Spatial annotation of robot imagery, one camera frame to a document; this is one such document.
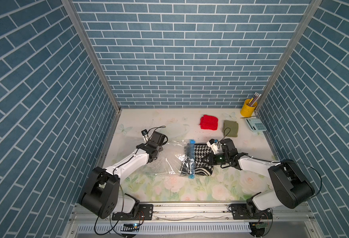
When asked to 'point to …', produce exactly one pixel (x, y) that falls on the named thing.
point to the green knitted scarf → (230, 128)
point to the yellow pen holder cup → (246, 110)
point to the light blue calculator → (256, 124)
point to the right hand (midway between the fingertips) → (203, 160)
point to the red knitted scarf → (208, 122)
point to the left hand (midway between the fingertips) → (158, 146)
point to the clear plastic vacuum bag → (170, 159)
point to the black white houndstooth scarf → (198, 159)
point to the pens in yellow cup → (256, 96)
